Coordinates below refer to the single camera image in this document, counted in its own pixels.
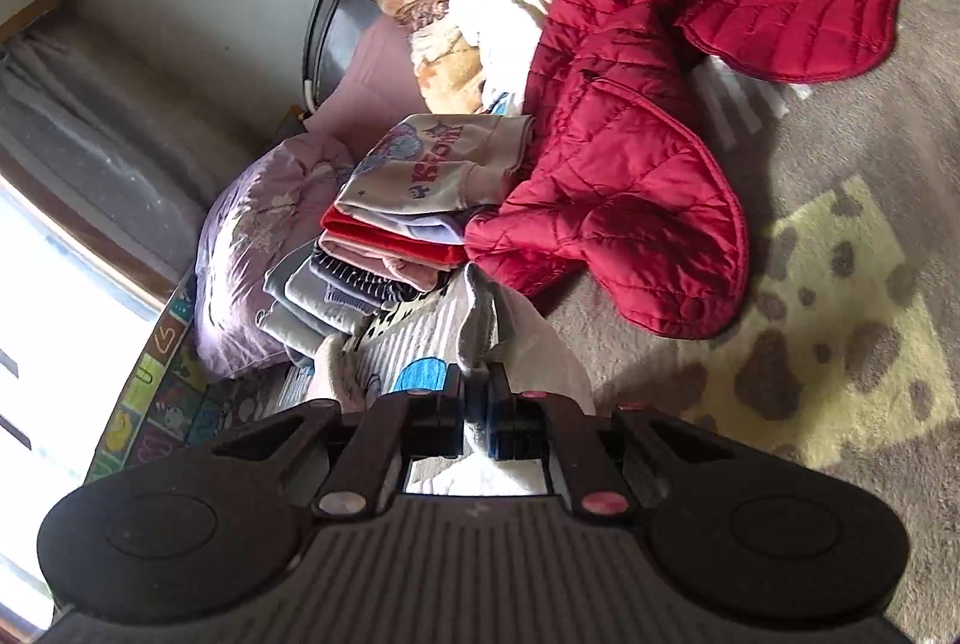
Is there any white quilted jacket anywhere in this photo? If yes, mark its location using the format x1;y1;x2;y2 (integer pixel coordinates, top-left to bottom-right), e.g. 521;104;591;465
309;264;596;496

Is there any grey folded garment row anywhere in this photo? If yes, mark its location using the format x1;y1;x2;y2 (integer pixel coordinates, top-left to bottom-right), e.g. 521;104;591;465
256;243;371;357

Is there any striped black white garment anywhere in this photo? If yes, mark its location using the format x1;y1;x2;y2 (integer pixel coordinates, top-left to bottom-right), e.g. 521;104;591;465
308;249;421;311

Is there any pink folded garment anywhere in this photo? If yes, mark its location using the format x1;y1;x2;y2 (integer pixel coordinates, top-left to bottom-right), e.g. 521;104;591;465
319;231;441;291

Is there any alphabet foam bumper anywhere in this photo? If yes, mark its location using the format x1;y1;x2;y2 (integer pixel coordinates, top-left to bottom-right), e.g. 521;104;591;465
85;273;224;483

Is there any red folded garment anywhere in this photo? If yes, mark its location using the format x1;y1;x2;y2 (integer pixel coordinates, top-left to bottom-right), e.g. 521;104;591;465
320;206;469;269

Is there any red quilted jacket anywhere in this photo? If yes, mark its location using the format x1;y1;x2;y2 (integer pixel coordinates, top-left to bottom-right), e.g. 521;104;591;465
466;0;898;339

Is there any purple pillow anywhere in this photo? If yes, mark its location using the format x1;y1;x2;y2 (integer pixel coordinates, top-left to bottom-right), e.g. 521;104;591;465
194;133;355;381

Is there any pink pillow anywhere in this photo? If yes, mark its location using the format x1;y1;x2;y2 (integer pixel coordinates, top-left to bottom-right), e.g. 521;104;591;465
304;16;428;162

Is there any tan plush blanket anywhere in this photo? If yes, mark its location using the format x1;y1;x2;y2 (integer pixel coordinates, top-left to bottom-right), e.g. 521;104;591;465
370;0;483;115

